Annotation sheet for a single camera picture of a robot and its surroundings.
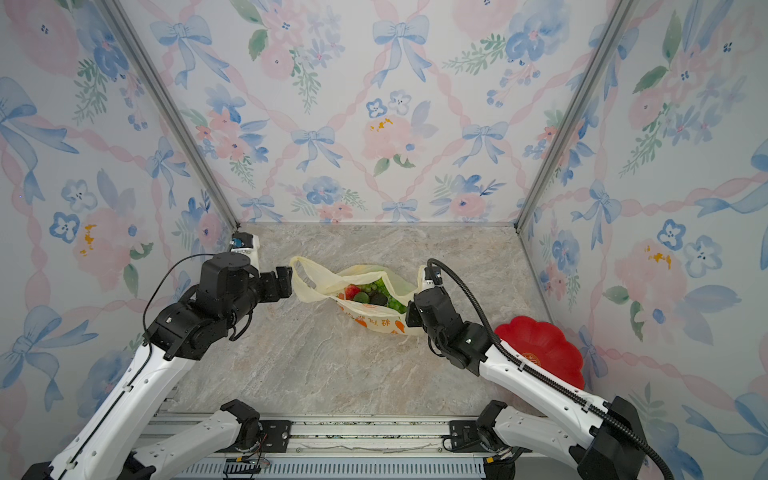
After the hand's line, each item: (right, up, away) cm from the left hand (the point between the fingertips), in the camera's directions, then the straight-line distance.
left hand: (278, 269), depth 68 cm
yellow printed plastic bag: (+3, -5, +16) cm, 17 cm away
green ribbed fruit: (+17, -10, +24) cm, 31 cm away
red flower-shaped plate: (+72, -23, +20) cm, 78 cm away
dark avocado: (+22, -11, +27) cm, 36 cm away
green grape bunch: (+22, -7, +29) cm, 37 cm away
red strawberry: (+13, -8, +28) cm, 32 cm away
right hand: (+32, -7, +9) cm, 34 cm away
